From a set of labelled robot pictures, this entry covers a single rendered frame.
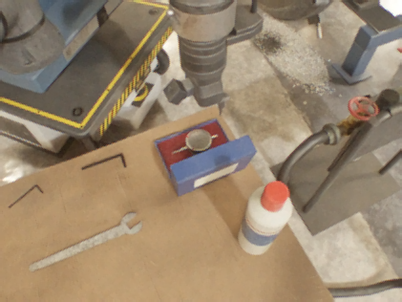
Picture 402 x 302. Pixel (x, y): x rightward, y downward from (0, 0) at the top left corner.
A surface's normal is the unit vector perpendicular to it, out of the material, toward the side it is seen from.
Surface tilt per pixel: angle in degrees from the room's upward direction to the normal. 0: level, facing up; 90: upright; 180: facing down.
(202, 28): 90
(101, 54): 0
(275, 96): 0
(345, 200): 0
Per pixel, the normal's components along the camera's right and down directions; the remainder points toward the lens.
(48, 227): -0.02, -0.52
